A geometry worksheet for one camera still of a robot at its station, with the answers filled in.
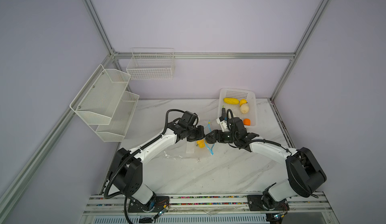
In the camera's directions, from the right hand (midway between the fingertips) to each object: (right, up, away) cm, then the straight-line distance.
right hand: (208, 136), depth 84 cm
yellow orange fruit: (-4, -4, +3) cm, 7 cm away
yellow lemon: (+29, +22, +31) cm, 48 cm away
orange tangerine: (+28, +7, +18) cm, 34 cm away
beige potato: (+28, +17, +24) cm, 40 cm away
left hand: (-2, +1, -3) cm, 3 cm away
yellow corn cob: (+20, +23, +31) cm, 43 cm away
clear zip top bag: (-7, -9, +6) cm, 13 cm away
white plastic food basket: (+33, +27, +30) cm, 53 cm away
